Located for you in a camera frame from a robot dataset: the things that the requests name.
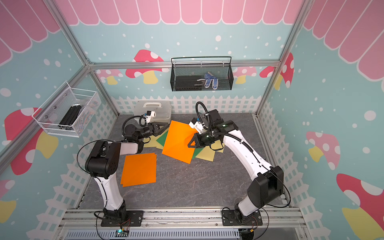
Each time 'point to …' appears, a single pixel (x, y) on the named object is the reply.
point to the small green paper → (162, 139)
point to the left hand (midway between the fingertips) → (168, 127)
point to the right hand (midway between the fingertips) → (189, 145)
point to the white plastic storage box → (162, 109)
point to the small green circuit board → (121, 233)
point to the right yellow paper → (207, 154)
